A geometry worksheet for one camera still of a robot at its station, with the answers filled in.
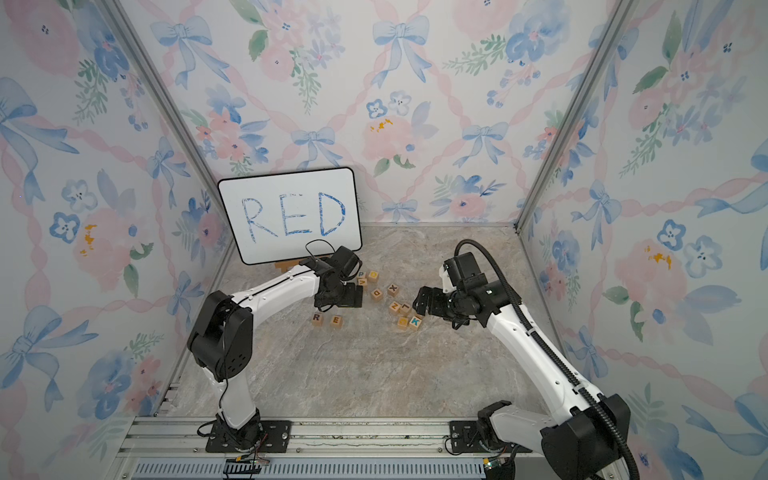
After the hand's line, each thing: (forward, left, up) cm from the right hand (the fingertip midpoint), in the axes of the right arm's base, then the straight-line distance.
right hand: (430, 306), depth 77 cm
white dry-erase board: (+32, +43, +2) cm, 53 cm away
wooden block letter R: (+4, +33, -15) cm, 37 cm away
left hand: (+8, +23, -11) cm, 27 cm away
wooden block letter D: (+13, +15, -15) cm, 25 cm away
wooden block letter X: (+15, +10, -16) cm, 24 cm away
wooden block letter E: (+3, +27, -16) cm, 32 cm away
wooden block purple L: (+8, +6, -16) cm, 19 cm away
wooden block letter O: (+20, +17, -15) cm, 30 cm away
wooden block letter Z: (+8, +9, -15) cm, 20 cm away
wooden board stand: (+24, +47, -14) cm, 55 cm away
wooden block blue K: (+3, +3, -15) cm, 16 cm away
